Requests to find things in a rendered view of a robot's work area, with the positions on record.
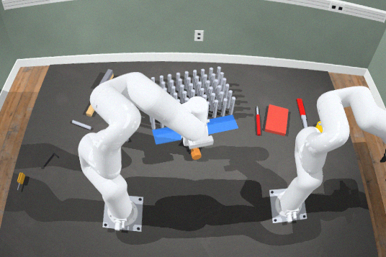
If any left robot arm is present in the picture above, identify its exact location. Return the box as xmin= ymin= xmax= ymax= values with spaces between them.
xmin=78 ymin=72 xmax=214 ymax=231

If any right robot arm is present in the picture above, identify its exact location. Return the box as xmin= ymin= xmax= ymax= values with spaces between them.
xmin=275 ymin=86 xmax=386 ymax=222

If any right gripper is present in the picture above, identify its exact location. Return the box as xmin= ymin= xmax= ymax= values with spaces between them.
xmin=380 ymin=154 xmax=386 ymax=163

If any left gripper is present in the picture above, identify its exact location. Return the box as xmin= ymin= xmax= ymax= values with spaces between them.
xmin=178 ymin=126 xmax=209 ymax=154

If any blue flat bar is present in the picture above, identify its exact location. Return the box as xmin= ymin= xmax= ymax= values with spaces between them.
xmin=153 ymin=115 xmax=238 ymax=145

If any red rectangular block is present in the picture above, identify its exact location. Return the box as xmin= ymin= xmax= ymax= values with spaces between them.
xmin=265 ymin=105 xmax=288 ymax=136

